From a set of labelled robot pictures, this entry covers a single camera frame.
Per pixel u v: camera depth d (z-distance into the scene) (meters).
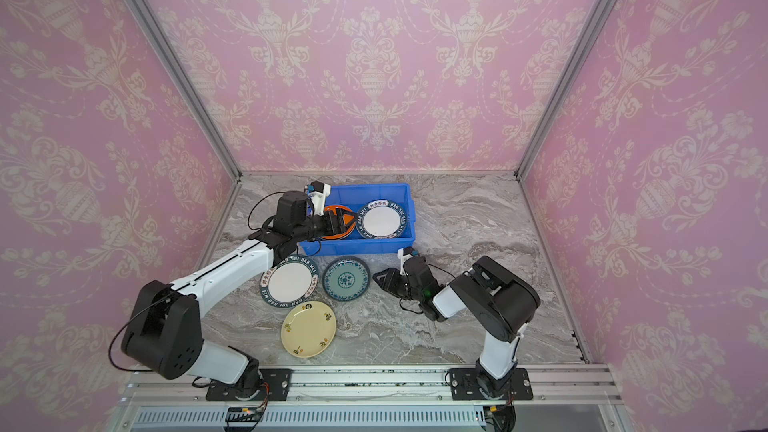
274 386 0.73
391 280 0.81
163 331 0.43
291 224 0.66
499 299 0.50
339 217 0.76
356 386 0.76
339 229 0.76
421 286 0.73
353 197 1.10
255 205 1.13
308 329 0.86
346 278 0.92
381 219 1.03
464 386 0.73
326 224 0.75
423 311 0.73
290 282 0.91
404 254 0.88
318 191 0.76
